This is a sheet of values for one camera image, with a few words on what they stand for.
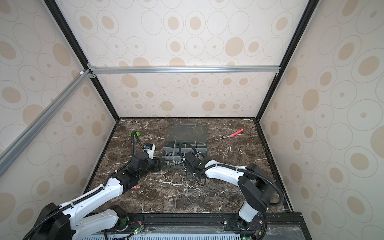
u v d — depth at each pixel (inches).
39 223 15.0
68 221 15.8
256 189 17.4
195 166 25.1
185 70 35.5
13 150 20.5
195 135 43.0
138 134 43.0
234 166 19.9
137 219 29.8
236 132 44.1
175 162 37.2
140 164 24.7
